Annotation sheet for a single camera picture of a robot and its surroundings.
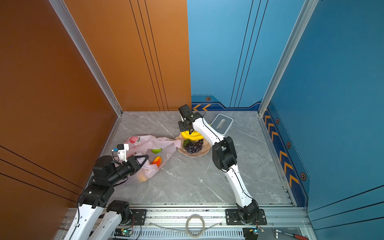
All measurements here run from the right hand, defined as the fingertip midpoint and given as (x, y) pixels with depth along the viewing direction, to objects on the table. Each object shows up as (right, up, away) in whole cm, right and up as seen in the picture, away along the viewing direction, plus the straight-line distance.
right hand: (184, 126), depth 100 cm
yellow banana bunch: (+6, -7, -3) cm, 10 cm away
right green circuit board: (+34, -51, -29) cm, 68 cm away
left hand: (-14, -14, -29) cm, 35 cm away
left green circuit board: (-28, -51, -29) cm, 65 cm away
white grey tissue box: (+27, +1, +10) cm, 29 cm away
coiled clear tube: (+3, -49, -30) cm, 58 cm away
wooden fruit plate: (+14, -14, -3) cm, 20 cm away
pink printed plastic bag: (-25, -11, -11) cm, 29 cm away
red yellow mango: (-15, -21, -11) cm, 28 cm away
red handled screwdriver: (+56, -51, -32) cm, 82 cm away
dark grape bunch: (+7, -14, -7) cm, 17 cm away
